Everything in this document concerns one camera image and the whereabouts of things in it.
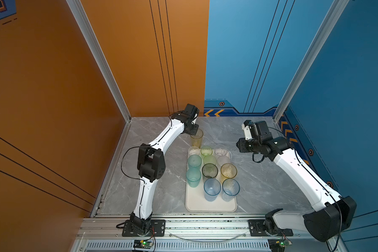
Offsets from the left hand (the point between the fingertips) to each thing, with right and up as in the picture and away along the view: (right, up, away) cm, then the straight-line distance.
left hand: (192, 128), depth 96 cm
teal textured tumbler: (+2, -20, -5) cm, 20 cm away
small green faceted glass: (+9, -14, +1) cm, 17 cm away
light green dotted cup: (+11, -18, -5) cm, 22 cm away
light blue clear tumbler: (+19, -30, -20) cm, 41 cm away
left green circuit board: (-22, -53, -25) cm, 63 cm away
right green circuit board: (+39, -53, -25) cm, 70 cm away
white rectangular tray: (+2, -39, -15) cm, 41 cm away
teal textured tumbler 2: (+1, -28, -8) cm, 29 cm away
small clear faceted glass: (+1, -14, +1) cm, 14 cm away
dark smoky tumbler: (+9, -22, -14) cm, 28 cm away
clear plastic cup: (+19, -19, -4) cm, 27 cm away
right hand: (+24, -8, -17) cm, 30 cm away
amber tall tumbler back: (+3, -6, -6) cm, 9 cm away
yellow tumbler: (+21, -24, -9) cm, 33 cm away
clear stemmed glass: (+18, -15, +3) cm, 23 cm away
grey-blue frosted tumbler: (+10, -31, -16) cm, 37 cm away
